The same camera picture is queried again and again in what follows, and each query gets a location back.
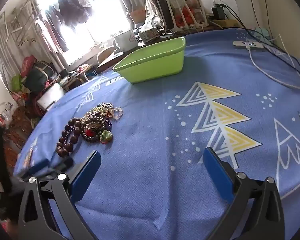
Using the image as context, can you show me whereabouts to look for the red bag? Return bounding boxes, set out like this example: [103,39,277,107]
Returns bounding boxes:
[21,56,37,77]

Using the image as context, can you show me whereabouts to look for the dark hanging garment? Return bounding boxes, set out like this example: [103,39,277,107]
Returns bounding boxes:
[57,0,93,27]

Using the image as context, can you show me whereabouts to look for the black upright panel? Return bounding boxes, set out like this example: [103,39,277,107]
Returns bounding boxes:
[150,0,174,29]

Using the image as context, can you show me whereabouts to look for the white cable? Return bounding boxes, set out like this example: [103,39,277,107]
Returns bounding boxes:
[249,34,300,90]

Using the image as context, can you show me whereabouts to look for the small wooden side table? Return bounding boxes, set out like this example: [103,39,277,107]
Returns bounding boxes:
[62,65,95,90]

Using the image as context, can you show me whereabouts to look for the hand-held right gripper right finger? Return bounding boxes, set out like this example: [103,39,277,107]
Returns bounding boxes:
[204,147,286,240]

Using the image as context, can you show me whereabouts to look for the pale chair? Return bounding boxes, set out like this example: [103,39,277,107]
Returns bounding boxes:
[96,47,115,67]

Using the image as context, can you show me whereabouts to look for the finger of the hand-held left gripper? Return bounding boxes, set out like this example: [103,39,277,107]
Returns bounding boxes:
[14,158,50,178]
[49,157,73,175]

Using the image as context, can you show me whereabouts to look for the pale hanging garments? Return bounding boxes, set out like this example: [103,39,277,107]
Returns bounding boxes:
[36,11,69,53]

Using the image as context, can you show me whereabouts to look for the black charger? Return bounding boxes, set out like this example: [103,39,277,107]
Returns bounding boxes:
[212,4,227,20]

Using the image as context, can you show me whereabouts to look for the cardboard box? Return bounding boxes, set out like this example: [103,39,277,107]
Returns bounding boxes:
[129,7,148,24]

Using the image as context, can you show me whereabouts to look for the dark bracelet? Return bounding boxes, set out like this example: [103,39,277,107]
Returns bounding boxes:
[79,102,114,144]

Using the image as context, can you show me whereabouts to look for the white cabinet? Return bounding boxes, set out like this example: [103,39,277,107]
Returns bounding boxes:
[36,82,65,110]

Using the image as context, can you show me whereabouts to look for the blue tree-print tablecloth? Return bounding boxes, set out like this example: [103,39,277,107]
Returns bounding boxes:
[14,27,300,240]

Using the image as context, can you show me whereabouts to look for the green plastic bin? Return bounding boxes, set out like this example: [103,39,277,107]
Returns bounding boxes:
[112,37,186,84]

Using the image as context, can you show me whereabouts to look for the clear crystal bracelet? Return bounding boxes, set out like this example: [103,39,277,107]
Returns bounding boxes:
[112,107,124,120]

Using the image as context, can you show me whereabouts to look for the dark green bag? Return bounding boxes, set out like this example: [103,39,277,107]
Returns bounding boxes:
[22,61,55,92]

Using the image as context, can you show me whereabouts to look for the white enamel mug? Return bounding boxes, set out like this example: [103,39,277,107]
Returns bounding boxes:
[113,29,138,53]

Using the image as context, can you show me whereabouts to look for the mint green case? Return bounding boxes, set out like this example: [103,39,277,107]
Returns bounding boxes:
[255,27,270,39]

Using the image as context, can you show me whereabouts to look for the clear container red contents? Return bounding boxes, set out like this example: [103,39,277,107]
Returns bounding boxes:
[175,0,206,28]

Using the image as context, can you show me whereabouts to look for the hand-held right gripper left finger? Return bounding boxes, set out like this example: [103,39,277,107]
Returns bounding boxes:
[18,150,102,240]

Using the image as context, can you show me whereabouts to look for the brown wooden bead bracelet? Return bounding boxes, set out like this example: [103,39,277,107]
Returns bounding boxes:
[56,117,84,158]

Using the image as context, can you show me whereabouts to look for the white device with round button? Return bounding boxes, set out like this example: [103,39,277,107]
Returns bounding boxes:
[233,40,265,51]

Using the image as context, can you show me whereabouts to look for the clear plastic bag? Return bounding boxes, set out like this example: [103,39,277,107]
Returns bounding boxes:
[137,15,165,43]

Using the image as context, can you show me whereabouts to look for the bundle of black cables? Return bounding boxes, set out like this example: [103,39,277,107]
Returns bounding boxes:
[214,0,300,90]

